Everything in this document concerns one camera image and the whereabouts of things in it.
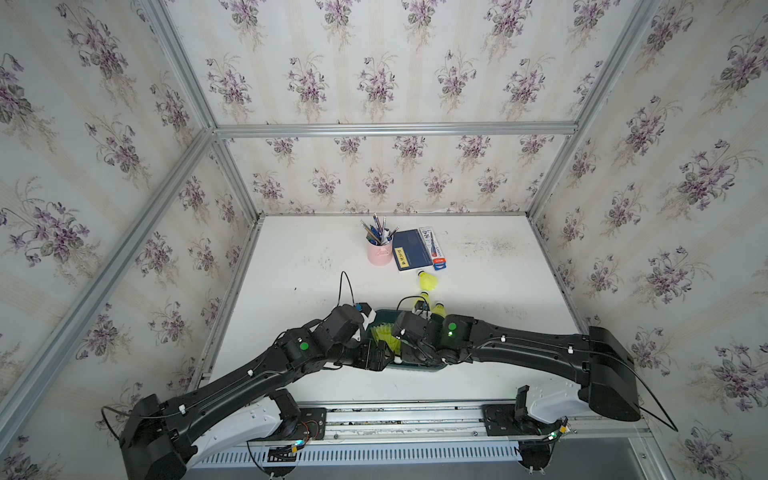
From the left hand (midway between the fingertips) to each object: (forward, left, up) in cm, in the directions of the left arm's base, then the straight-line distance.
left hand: (387, 361), depth 72 cm
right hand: (+3, -5, -3) cm, 7 cm away
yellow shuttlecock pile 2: (+18, -17, -9) cm, 26 cm away
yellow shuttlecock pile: (+29, -14, -10) cm, 34 cm away
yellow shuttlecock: (+11, -9, +8) cm, 17 cm away
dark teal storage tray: (+12, 0, -1) cm, 12 cm away
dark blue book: (+43, -9, -11) cm, 46 cm away
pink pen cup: (+37, +2, -5) cm, 37 cm away
